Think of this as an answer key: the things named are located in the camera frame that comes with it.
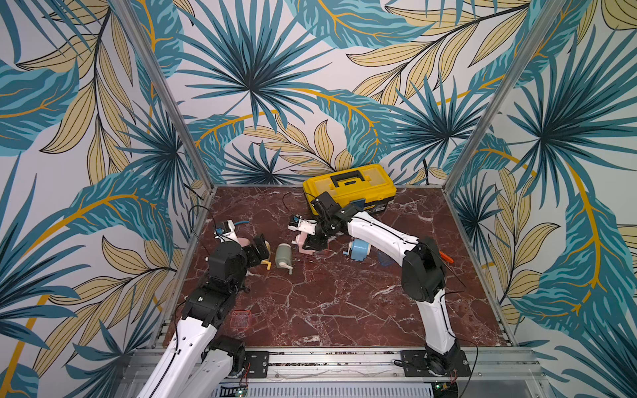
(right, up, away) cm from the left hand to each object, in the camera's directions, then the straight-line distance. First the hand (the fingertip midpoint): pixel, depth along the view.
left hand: (250, 243), depth 74 cm
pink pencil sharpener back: (+14, 0, +12) cm, 18 cm away
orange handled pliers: (+70, -8, +23) cm, 74 cm away
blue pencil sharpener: (+35, -5, +17) cm, 39 cm away
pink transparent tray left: (-6, -26, +8) cm, 28 cm away
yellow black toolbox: (+42, +19, +24) cm, 53 cm away
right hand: (+16, 0, +16) cm, 23 cm away
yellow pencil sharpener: (+2, -9, +16) cm, 19 cm away
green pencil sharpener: (+8, -7, +16) cm, 19 cm away
